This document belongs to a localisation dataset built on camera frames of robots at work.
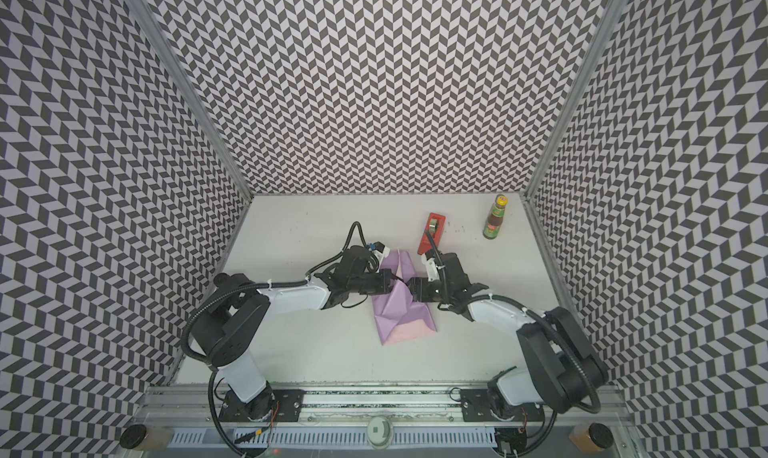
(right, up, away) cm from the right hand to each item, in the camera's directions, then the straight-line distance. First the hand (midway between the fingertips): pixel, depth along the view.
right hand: (413, 296), depth 88 cm
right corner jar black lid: (+39, -23, -25) cm, 52 cm away
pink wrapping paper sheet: (-5, -3, -7) cm, 9 cm away
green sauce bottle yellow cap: (+27, +22, +9) cm, 36 cm away
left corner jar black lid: (-59, -21, -28) cm, 68 cm away
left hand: (-3, +4, -2) cm, 5 cm away
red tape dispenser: (+7, +18, +14) cm, 24 cm away
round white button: (-8, -21, -27) cm, 35 cm away
